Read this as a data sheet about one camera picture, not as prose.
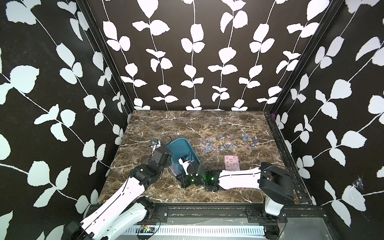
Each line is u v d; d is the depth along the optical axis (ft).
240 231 2.30
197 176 1.95
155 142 2.24
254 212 2.45
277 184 1.50
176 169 2.62
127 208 1.90
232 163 3.05
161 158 1.85
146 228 2.30
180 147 2.82
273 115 4.03
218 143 3.33
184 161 2.36
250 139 3.42
